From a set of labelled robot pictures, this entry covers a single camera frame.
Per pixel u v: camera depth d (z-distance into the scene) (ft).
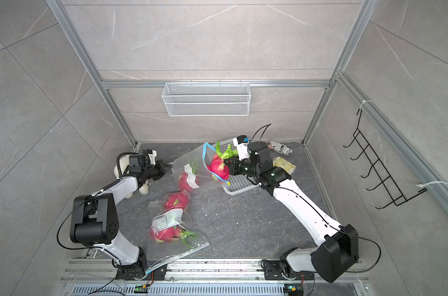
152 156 2.80
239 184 3.23
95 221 1.52
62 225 1.38
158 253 2.41
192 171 2.70
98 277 2.41
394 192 1.96
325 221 1.39
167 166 3.03
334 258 1.28
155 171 2.67
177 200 2.68
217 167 2.42
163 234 2.40
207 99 3.31
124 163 2.48
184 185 2.96
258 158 1.81
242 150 2.16
